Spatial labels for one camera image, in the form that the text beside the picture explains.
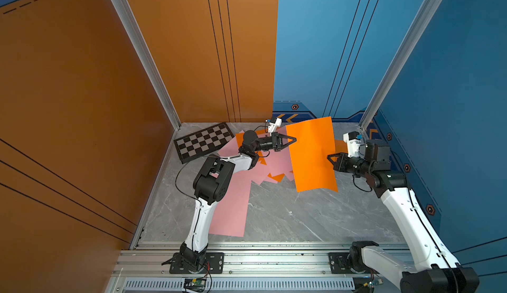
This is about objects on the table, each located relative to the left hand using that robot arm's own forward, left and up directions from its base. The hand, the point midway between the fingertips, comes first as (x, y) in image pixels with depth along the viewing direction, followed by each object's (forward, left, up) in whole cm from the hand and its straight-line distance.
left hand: (295, 140), depth 81 cm
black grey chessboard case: (+14, +51, -20) cm, 56 cm away
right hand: (-8, -12, 0) cm, 14 cm away
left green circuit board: (-47, +38, -26) cm, 66 cm away
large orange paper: (-1, -8, 0) cm, 8 cm away
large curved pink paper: (-24, +28, -22) cm, 43 cm away
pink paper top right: (+3, +8, -25) cm, 26 cm away
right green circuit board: (-46, -26, -24) cm, 58 cm away
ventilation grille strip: (-47, +44, -25) cm, 69 cm away
